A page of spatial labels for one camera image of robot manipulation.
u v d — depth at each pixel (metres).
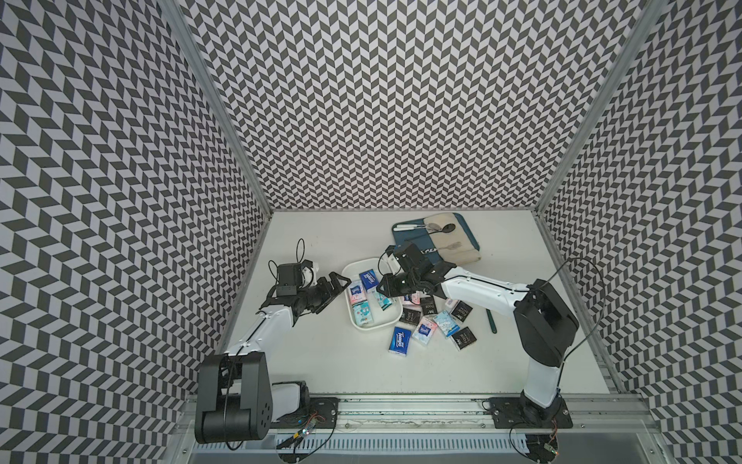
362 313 0.88
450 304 0.87
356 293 0.91
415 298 0.91
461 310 0.89
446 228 1.09
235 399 0.40
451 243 1.07
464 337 0.84
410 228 1.11
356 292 0.91
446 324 0.86
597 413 0.75
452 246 1.06
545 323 0.48
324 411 0.72
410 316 0.88
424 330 0.85
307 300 0.72
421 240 1.08
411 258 0.68
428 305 0.90
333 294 0.76
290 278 0.69
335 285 0.79
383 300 0.83
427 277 0.66
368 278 0.96
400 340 0.82
